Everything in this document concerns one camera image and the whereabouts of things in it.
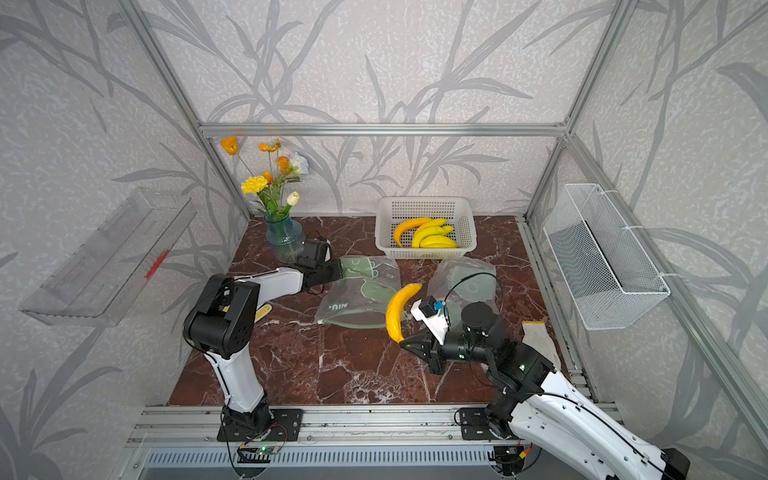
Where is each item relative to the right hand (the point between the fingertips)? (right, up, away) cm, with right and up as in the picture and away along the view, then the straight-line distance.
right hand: (401, 341), depth 64 cm
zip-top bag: (+18, +8, +35) cm, 40 cm away
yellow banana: (+13, +25, +46) cm, 54 cm away
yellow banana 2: (+13, +21, +42) cm, 49 cm away
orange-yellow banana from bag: (+4, +29, +52) cm, 59 cm away
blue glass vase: (-39, +22, +35) cm, 57 cm away
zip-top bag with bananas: (-12, +5, +23) cm, 26 cm away
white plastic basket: (+21, +34, +51) cm, 65 cm away
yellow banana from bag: (+5, +22, +42) cm, 48 cm away
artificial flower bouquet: (-40, +38, +25) cm, 61 cm away
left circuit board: (-33, -29, +7) cm, 44 cm away
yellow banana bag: (-1, +7, +1) cm, 7 cm away
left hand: (-21, +13, +37) cm, 44 cm away
